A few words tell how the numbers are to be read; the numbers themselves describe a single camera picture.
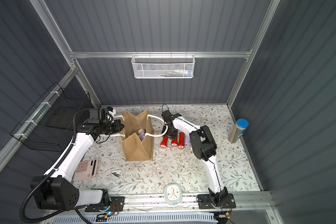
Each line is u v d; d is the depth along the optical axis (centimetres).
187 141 96
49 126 72
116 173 84
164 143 95
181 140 96
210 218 70
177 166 87
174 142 94
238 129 85
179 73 91
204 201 73
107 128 67
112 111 74
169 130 84
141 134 90
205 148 58
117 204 72
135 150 86
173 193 74
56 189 39
